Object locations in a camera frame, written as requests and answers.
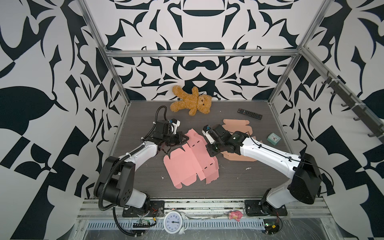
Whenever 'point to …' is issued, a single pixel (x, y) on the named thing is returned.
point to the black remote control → (248, 113)
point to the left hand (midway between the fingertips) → (189, 136)
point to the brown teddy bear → (193, 103)
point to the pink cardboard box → (183, 166)
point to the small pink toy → (236, 214)
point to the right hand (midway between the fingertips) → (208, 147)
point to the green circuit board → (271, 226)
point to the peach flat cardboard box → (233, 126)
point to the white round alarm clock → (174, 222)
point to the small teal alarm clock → (273, 139)
